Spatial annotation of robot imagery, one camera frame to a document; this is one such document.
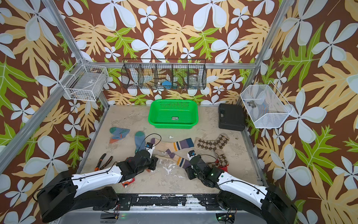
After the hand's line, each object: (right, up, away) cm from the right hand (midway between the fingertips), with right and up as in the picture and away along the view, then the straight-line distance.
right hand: (186, 168), depth 84 cm
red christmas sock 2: (-34, -7, -5) cm, 35 cm away
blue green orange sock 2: (-32, +14, +14) cm, 38 cm away
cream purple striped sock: (-15, +16, -10) cm, 24 cm away
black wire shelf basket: (-14, +62, +13) cm, 65 cm away
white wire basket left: (-64, +53, +1) cm, 83 cm away
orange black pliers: (-56, 0, +2) cm, 56 cm away
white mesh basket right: (+49, +37, 0) cm, 62 cm away
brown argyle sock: (+19, +12, +11) cm, 25 cm away
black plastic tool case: (+38, +32, +27) cm, 57 cm away
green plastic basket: (-9, +34, +31) cm, 47 cm away
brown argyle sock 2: (+23, +4, +2) cm, 24 cm away
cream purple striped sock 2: (-3, +4, +7) cm, 9 cm away
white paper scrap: (-10, +17, +17) cm, 26 cm away
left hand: (-17, +6, +1) cm, 18 cm away
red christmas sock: (+24, 0, +1) cm, 24 cm away
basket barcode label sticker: (-7, +31, +27) cm, 42 cm away
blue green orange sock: (-49, +19, +17) cm, 55 cm away
